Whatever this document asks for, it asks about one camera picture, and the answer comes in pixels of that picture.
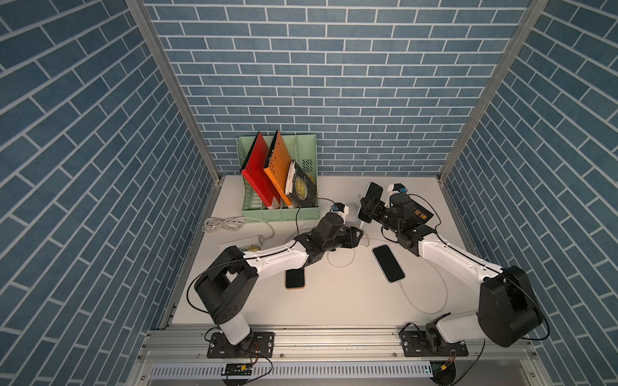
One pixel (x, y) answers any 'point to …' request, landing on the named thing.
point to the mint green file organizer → (269, 139)
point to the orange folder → (277, 165)
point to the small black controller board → (237, 369)
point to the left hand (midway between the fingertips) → (365, 235)
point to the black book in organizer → (301, 190)
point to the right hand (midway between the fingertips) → (369, 202)
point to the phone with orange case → (294, 278)
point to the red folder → (253, 171)
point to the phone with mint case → (373, 190)
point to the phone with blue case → (388, 264)
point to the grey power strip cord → (232, 223)
